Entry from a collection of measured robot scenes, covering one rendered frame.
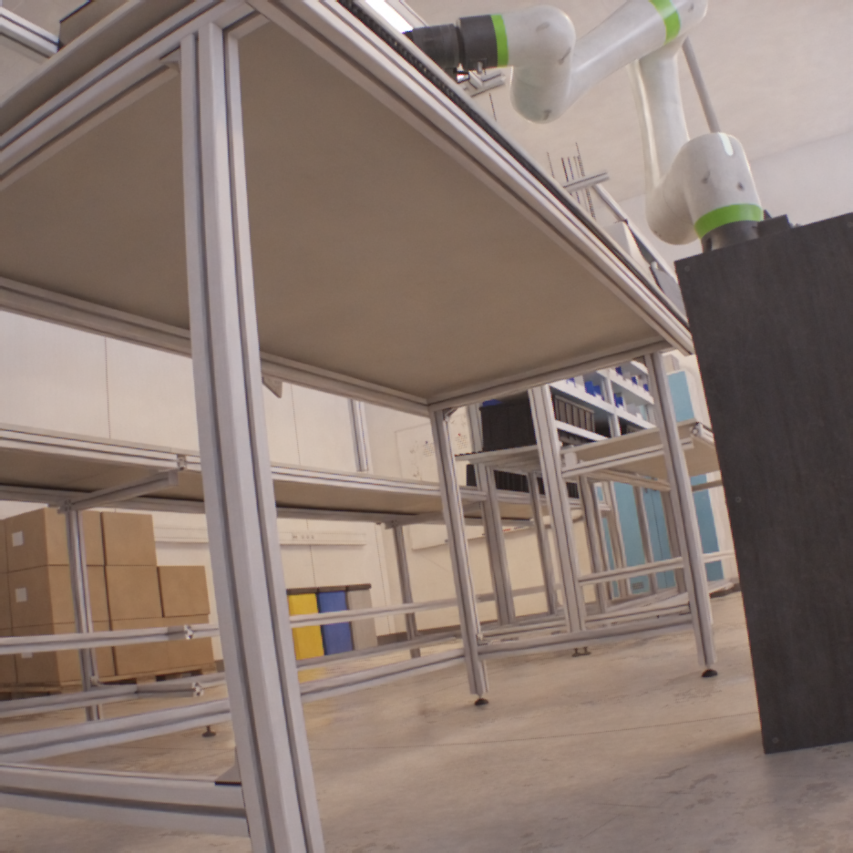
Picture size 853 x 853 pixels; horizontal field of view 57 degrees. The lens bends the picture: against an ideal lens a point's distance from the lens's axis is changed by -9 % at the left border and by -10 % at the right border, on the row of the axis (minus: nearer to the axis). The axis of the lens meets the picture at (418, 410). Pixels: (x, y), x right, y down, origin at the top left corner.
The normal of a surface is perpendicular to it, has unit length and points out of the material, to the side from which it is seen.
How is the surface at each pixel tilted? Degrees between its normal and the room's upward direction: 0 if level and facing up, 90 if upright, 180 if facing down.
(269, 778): 90
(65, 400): 90
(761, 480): 90
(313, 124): 180
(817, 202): 90
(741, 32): 180
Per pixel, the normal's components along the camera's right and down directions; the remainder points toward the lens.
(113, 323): 0.86, -0.23
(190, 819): -0.49, -0.13
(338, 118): 0.15, 0.96
